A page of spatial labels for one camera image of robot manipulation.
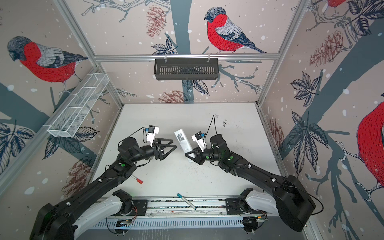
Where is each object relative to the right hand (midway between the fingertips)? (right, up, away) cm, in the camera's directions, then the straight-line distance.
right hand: (186, 156), depth 74 cm
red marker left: (-28, -15, +9) cm, 33 cm away
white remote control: (-1, +7, -1) cm, 7 cm away
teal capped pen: (+2, -25, 0) cm, 25 cm away
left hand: (-5, +7, -7) cm, 11 cm away
